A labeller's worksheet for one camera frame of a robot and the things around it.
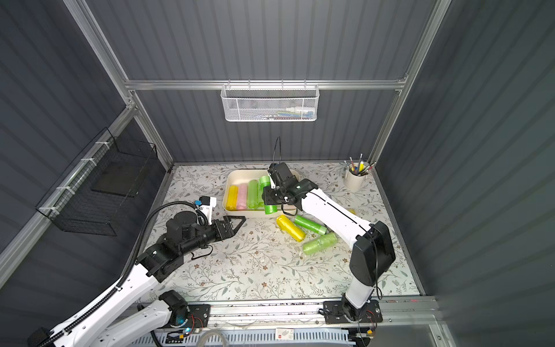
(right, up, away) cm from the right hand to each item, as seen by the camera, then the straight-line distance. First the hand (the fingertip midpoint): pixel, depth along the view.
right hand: (268, 195), depth 82 cm
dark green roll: (+18, -14, +12) cm, 26 cm away
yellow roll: (-19, -3, +20) cm, 28 cm away
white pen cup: (+41, +5, +24) cm, 47 cm away
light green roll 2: (+20, -20, +4) cm, 29 cm away
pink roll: (-14, -3, +20) cm, 25 cm away
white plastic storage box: (-18, +8, +30) cm, 36 cm away
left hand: (-8, -9, -12) cm, 17 cm away
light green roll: (-8, -1, +21) cm, 22 cm away
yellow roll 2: (+9, -15, +11) cm, 21 cm away
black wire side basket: (-58, +1, -9) cm, 59 cm away
